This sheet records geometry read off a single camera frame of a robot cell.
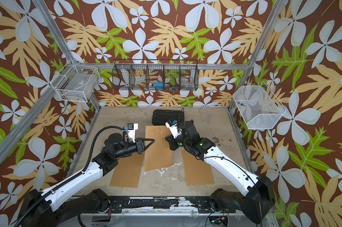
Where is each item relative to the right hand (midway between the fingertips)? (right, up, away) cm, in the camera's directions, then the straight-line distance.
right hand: (165, 137), depth 75 cm
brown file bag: (-24, -23, +10) cm, 35 cm away
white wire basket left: (-56, +32, +11) cm, 65 cm away
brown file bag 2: (+20, -23, +11) cm, 32 cm away
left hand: (-5, -1, -5) cm, 7 cm away
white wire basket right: (+56, +17, +8) cm, 59 cm away
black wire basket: (-7, +42, +22) cm, 48 cm away
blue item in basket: (-5, +33, +20) cm, 39 cm away
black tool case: (-4, +12, +33) cm, 35 cm away
